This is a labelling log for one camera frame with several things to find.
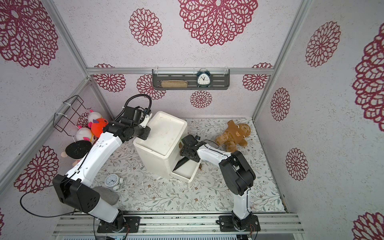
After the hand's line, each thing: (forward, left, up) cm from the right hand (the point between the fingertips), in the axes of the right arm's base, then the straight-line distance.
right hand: (185, 152), depth 95 cm
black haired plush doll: (-11, +54, +19) cm, 58 cm away
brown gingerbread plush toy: (+13, -32, +2) cm, 35 cm away
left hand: (+1, +21, +20) cm, 29 cm away
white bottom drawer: (-10, -1, -6) cm, 12 cm away
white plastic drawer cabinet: (-11, +11, +19) cm, 25 cm away
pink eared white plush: (+16, +59, +17) cm, 64 cm away
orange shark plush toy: (+6, +53, +16) cm, 55 cm away
